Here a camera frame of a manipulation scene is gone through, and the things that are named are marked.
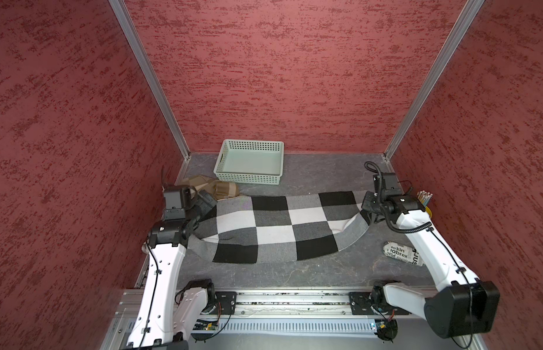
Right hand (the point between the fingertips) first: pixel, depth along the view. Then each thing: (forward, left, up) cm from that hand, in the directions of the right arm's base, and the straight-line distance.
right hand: (368, 205), depth 82 cm
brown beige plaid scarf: (+17, +62, -10) cm, 65 cm away
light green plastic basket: (+37, +50, -13) cm, 63 cm away
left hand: (-3, +60, +6) cm, 61 cm away
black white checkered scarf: (-2, +38, -15) cm, 41 cm away
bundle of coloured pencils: (+3, -23, 0) cm, 23 cm away
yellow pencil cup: (0, -27, -7) cm, 28 cm away
